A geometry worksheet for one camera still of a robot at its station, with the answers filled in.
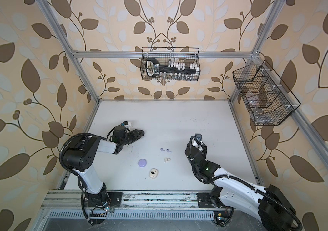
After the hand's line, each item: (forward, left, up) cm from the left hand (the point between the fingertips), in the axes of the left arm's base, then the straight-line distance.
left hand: (142, 132), depth 96 cm
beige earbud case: (-26, -10, -3) cm, 28 cm away
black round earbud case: (+1, 0, -2) cm, 2 cm away
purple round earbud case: (-20, -3, -4) cm, 20 cm away
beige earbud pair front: (-17, -18, -4) cm, 25 cm away
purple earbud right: (-11, -18, -5) cm, 21 cm away
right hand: (-12, -34, +8) cm, 37 cm away
